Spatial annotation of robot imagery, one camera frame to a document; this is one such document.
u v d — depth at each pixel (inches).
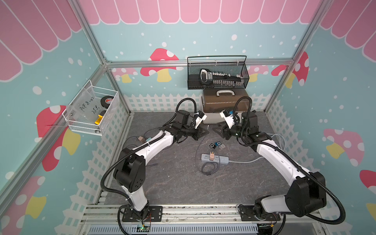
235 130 27.0
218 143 39.3
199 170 34.3
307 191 16.5
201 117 29.2
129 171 18.5
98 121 24.9
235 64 35.5
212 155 34.4
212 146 39.2
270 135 41.3
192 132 28.7
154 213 29.2
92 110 27.4
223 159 36.1
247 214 29.1
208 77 34.9
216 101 38.2
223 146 39.2
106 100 31.5
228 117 26.9
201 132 28.8
